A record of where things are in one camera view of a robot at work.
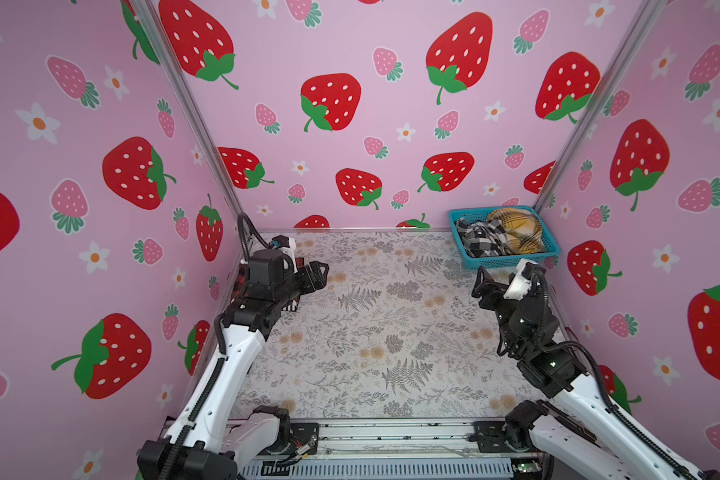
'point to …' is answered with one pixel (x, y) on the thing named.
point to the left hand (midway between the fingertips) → (317, 267)
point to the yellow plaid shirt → (523, 230)
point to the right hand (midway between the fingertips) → (492, 270)
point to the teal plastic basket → (551, 246)
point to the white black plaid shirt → (484, 238)
